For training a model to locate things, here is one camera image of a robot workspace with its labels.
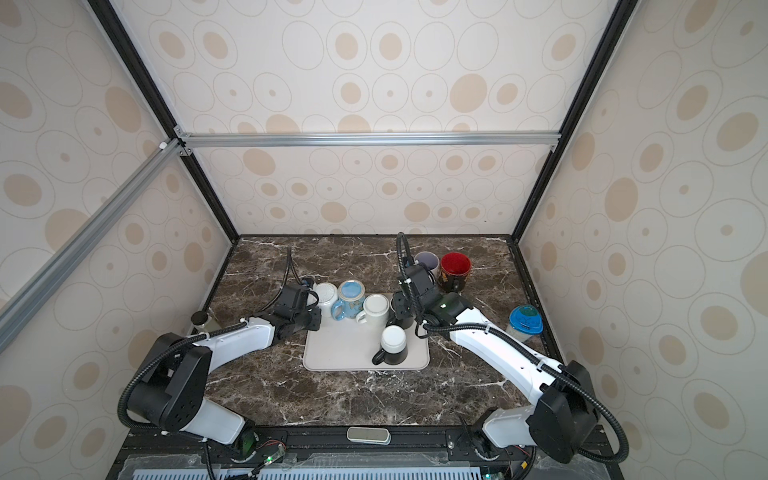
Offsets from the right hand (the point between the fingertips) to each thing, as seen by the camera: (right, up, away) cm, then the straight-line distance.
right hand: (404, 295), depth 81 cm
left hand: (-24, -5, +11) cm, 27 cm away
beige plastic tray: (-17, -16, +11) cm, 26 cm away
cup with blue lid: (+35, -8, +5) cm, 37 cm away
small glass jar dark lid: (-60, -8, +6) cm, 60 cm away
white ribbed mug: (-24, 0, +13) cm, 27 cm away
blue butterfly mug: (-16, -2, +8) cm, 18 cm away
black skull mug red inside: (+17, +7, +15) cm, 24 cm away
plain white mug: (-8, -6, +9) cm, 13 cm away
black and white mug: (-3, -13, 0) cm, 14 cm away
